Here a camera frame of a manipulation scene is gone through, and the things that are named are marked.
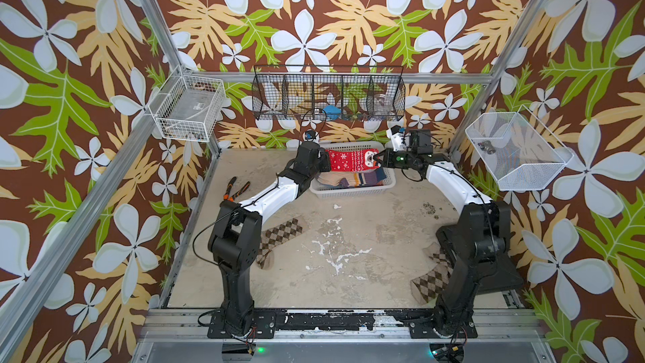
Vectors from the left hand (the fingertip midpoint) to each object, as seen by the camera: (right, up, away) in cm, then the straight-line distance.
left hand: (328, 150), depth 91 cm
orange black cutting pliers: (-43, -17, +13) cm, 48 cm away
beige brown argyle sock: (-21, -32, 0) cm, 38 cm away
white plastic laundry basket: (-1, -16, +6) cm, 17 cm away
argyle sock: (+33, -46, -10) cm, 57 cm away
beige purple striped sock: (+10, -11, +13) cm, 19 cm away
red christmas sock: (+9, -3, +2) cm, 10 cm away
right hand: (+17, -2, 0) cm, 17 cm away
